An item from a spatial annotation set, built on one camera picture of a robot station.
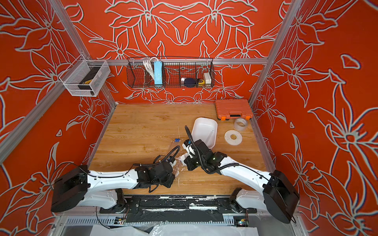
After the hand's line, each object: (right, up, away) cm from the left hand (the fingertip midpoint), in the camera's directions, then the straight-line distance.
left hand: (174, 178), depth 78 cm
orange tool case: (+42, +40, +31) cm, 66 cm away
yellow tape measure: (+17, +56, +16) cm, 61 cm away
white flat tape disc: (+38, +19, +20) cm, 47 cm away
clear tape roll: (+46, +28, +28) cm, 61 cm away
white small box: (+20, +59, +14) cm, 63 cm away
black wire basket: (-5, +65, +21) cm, 68 cm away
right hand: (+5, +13, -2) cm, 14 cm away
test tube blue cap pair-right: (0, +18, +19) cm, 26 cm away
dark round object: (+9, +56, +17) cm, 60 cm away
